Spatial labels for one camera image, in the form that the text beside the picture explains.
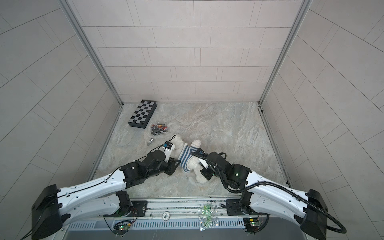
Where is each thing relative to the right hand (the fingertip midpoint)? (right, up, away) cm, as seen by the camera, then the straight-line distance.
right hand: (199, 165), depth 74 cm
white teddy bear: (-3, -1, -1) cm, 3 cm away
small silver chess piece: (-31, +9, +19) cm, 38 cm away
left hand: (-9, +1, +1) cm, 9 cm away
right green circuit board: (+24, -25, -6) cm, 35 cm away
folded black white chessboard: (-40, +26, +31) cm, 57 cm away
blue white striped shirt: (-8, +5, -1) cm, 9 cm away
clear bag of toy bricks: (-27, +16, +25) cm, 40 cm away
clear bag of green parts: (+4, -22, -5) cm, 23 cm away
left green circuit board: (-33, -24, -10) cm, 41 cm away
